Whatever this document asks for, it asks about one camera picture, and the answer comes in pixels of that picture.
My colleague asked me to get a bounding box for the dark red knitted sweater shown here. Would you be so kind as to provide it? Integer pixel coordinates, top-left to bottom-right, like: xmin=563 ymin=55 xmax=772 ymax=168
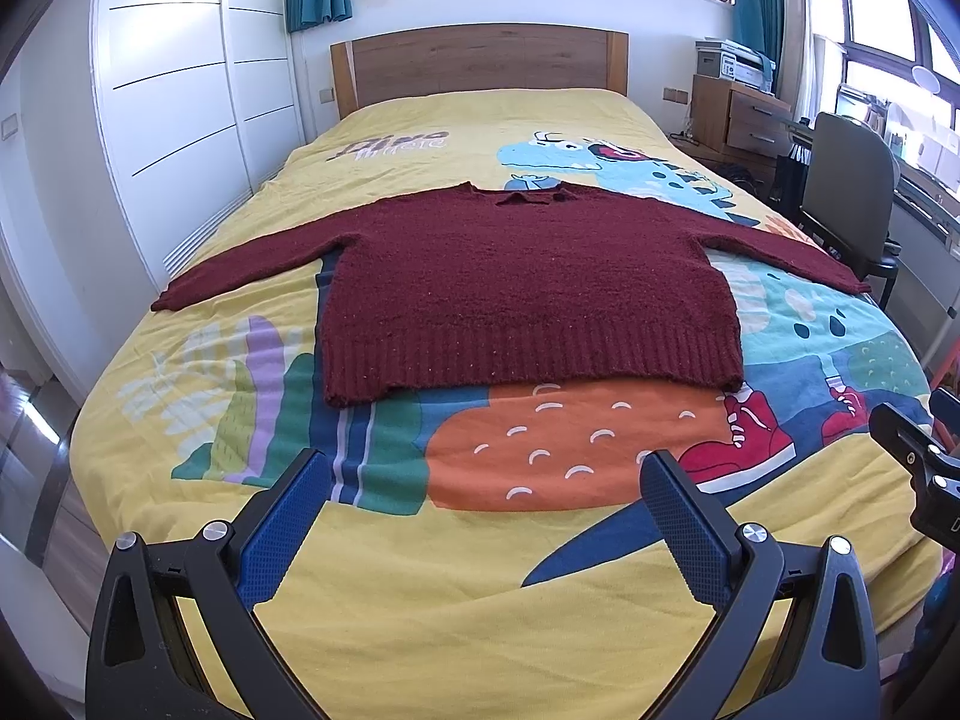
xmin=158 ymin=184 xmax=862 ymax=406

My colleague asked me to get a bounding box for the grey office chair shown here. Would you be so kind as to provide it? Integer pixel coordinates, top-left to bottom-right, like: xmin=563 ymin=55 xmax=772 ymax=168
xmin=800 ymin=112 xmax=900 ymax=309

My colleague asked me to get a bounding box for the yellow dinosaur print bedspread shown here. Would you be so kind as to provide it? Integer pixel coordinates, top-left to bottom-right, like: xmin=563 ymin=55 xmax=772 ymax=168
xmin=71 ymin=89 xmax=947 ymax=718

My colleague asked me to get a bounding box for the wooden drawer cabinet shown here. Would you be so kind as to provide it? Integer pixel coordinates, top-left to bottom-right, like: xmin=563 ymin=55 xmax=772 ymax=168
xmin=690 ymin=75 xmax=793 ymax=158

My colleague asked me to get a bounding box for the grey printer on cabinet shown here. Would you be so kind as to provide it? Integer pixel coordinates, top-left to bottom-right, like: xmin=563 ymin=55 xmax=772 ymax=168
xmin=697 ymin=39 xmax=776 ymax=94

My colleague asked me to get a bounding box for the white built-in wardrobe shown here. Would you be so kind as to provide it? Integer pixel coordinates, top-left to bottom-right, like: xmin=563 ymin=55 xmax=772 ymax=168
xmin=91 ymin=0 xmax=304 ymax=286

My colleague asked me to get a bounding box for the wooden bed headboard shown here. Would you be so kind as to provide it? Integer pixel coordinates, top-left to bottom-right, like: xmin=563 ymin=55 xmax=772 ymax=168
xmin=331 ymin=23 xmax=630 ymax=117

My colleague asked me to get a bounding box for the white wall switch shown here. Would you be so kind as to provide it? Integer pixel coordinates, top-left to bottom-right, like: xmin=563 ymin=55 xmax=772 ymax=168
xmin=0 ymin=114 xmax=18 ymax=142

